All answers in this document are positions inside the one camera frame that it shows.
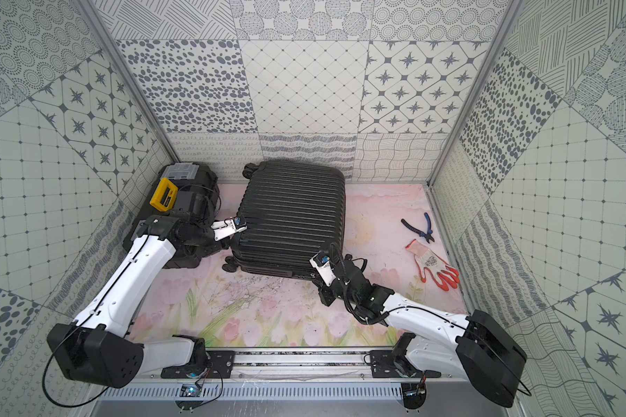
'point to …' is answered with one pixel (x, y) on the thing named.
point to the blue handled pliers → (429, 237)
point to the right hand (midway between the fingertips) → (314, 282)
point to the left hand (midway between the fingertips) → (229, 234)
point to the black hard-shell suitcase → (293, 211)
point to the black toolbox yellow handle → (179, 188)
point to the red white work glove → (443, 274)
